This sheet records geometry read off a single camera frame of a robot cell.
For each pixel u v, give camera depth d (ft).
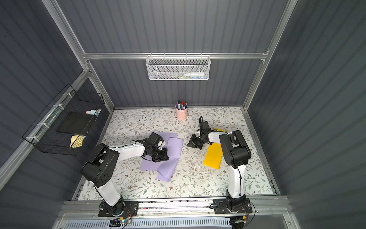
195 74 2.92
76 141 1.97
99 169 1.58
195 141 2.92
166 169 2.78
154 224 2.53
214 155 3.05
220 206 2.40
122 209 2.30
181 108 3.44
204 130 2.76
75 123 2.42
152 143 2.50
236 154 1.78
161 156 2.72
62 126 2.33
